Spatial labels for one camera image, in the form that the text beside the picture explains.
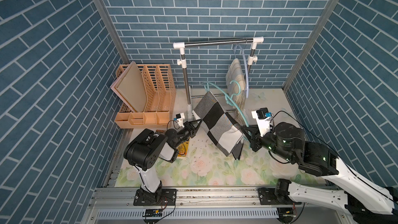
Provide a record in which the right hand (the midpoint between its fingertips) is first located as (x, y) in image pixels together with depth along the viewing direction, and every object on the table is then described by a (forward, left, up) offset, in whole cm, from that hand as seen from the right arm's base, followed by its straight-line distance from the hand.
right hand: (244, 128), depth 60 cm
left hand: (+12, +16, -17) cm, 27 cm away
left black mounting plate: (-21, +32, -33) cm, 50 cm away
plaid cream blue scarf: (+32, +1, -5) cm, 33 cm away
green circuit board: (-27, +38, -37) cm, 59 cm away
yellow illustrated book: (+2, +29, -31) cm, 43 cm away
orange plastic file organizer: (+45, +53, -31) cm, 76 cm away
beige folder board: (+32, +65, -13) cm, 73 cm away
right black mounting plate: (-16, -16, -34) cm, 41 cm away
